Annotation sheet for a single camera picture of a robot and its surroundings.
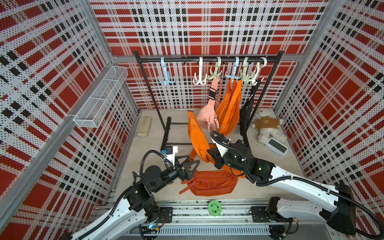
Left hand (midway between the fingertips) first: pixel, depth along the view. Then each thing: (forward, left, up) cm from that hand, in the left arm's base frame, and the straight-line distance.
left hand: (196, 159), depth 66 cm
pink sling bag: (+26, -6, -1) cm, 27 cm away
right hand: (+5, -7, -2) cm, 9 cm away
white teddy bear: (+35, -49, -21) cm, 64 cm away
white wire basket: (+33, +66, -5) cm, 74 cm away
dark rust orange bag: (-3, -5, -25) cm, 26 cm away
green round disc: (-16, -8, -21) cm, 28 cm away
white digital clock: (+19, -51, -23) cm, 59 cm away
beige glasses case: (+37, +40, -23) cm, 59 cm away
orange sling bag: (+28, -17, +2) cm, 33 cm away
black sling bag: (+28, -28, +1) cm, 39 cm away
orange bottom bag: (+8, -2, +1) cm, 9 cm away
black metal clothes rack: (+30, +23, -25) cm, 46 cm away
